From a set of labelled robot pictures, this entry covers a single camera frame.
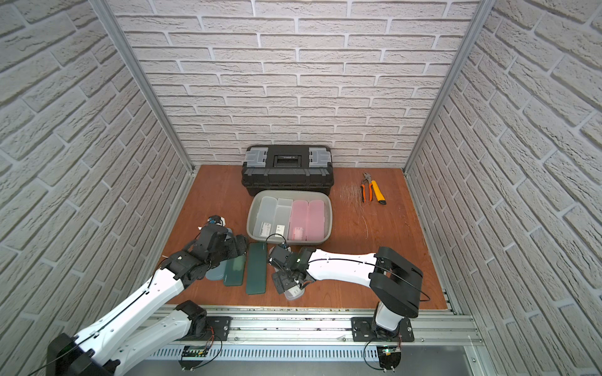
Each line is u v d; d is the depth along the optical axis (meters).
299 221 0.98
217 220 0.71
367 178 1.15
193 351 0.73
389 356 0.70
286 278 0.73
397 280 0.44
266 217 0.98
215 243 0.61
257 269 0.85
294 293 0.80
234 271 0.85
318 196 1.03
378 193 1.09
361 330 0.74
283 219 0.98
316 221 0.98
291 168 0.97
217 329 0.74
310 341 0.73
